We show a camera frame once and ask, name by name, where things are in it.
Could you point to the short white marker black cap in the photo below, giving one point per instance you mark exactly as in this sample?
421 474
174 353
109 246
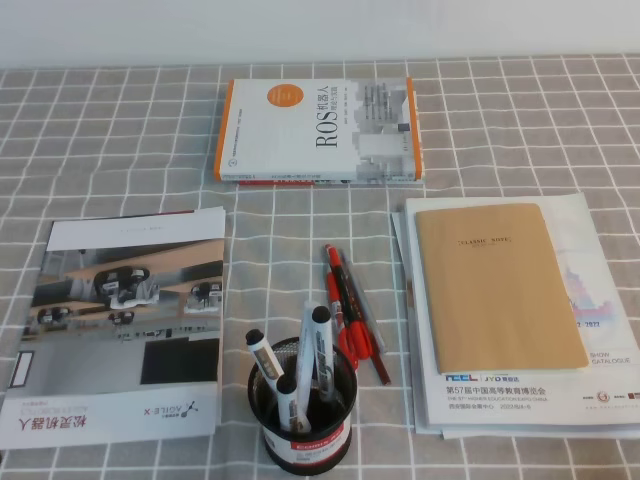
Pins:
286 390

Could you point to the red black pen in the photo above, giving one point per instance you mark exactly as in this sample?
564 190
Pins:
357 330

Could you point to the red marker pen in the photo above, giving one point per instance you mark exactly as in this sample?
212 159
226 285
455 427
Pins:
341 333

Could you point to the white marker left in holder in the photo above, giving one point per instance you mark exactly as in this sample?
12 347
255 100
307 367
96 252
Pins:
264 355

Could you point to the clear capped pen in holder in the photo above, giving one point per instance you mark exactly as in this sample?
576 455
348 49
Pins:
305 366

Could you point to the red book under ROS book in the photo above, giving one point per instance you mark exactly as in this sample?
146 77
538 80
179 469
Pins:
292 183

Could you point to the white marker tall black cap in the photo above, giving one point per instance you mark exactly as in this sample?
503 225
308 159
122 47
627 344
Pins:
323 351

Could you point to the white orange ROS book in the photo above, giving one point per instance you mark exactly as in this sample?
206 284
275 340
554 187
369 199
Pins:
320 131

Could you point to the dark red pencil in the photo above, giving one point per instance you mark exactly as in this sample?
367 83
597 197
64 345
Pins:
380 368

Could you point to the tan classic notebook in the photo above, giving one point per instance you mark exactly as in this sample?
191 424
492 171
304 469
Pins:
496 297

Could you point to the AgileX robot brochure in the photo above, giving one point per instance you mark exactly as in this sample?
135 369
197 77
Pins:
123 338

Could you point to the paper stack under catalogue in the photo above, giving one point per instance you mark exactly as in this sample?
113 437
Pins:
420 404

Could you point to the grey checked tablecloth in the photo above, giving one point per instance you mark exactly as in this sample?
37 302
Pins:
124 141

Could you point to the white expo catalogue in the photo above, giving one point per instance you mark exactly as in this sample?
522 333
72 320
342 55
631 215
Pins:
604 393

